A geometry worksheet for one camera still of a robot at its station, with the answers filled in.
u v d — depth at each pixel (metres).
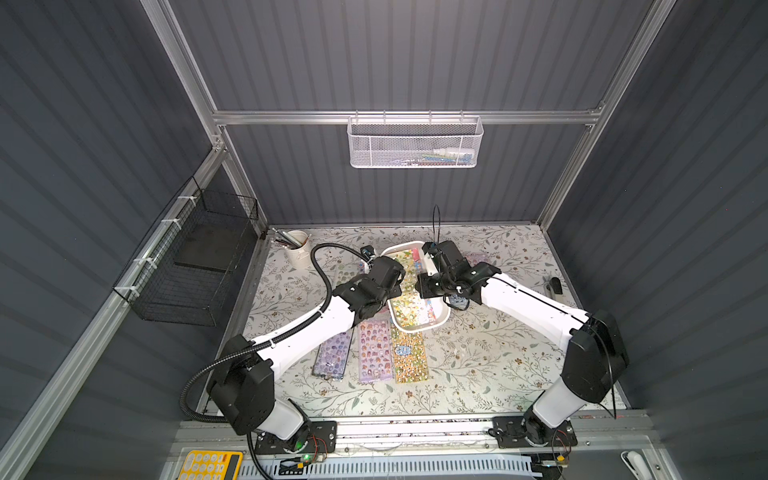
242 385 0.42
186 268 0.72
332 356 0.87
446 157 0.92
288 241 1.03
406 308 0.84
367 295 0.61
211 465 0.69
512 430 0.74
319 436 0.73
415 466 0.71
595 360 0.47
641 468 0.67
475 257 1.11
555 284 0.97
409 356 0.87
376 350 0.89
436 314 0.85
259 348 0.44
